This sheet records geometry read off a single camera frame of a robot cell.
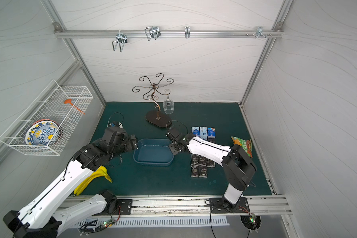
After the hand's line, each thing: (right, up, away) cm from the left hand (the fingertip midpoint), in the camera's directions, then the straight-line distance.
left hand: (131, 141), depth 73 cm
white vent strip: (+6, -39, -3) cm, 39 cm away
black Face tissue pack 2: (+43, -16, +14) cm, 48 cm away
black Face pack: (+33, -19, +11) cm, 39 cm away
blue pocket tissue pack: (+46, +1, +28) cm, 54 cm away
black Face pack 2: (+38, -19, +11) cm, 44 cm away
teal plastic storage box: (+6, -11, +22) cm, 25 cm away
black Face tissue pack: (+33, -15, +15) cm, 40 cm away
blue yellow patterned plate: (-34, +6, -11) cm, 36 cm away
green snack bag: (+66, -5, +19) cm, 69 cm away
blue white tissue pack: (+35, +3, +28) cm, 45 cm away
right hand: (+22, -4, +15) cm, 26 cm away
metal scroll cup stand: (+8, +11, +36) cm, 39 cm away
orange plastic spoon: (-35, +21, +5) cm, 41 cm away
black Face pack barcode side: (+38, -15, +15) cm, 44 cm away
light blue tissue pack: (+41, +1, +27) cm, 49 cm away
